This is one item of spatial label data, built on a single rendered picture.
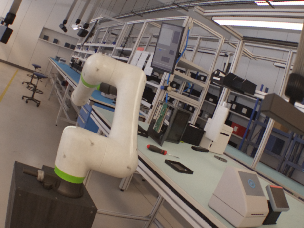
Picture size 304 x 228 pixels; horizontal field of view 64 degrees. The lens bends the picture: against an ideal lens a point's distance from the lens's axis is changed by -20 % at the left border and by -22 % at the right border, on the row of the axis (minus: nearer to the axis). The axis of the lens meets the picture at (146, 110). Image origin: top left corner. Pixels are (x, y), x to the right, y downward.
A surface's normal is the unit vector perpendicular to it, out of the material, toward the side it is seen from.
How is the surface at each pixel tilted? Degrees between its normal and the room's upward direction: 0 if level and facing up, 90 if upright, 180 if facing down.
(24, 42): 90
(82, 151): 89
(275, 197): 32
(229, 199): 90
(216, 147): 90
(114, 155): 67
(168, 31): 101
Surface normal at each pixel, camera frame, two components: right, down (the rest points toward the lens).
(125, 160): 0.36, -0.20
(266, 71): -0.85, -0.29
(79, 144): 0.30, 0.15
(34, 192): 0.36, -0.93
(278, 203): 0.51, -0.66
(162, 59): -0.66, 0.01
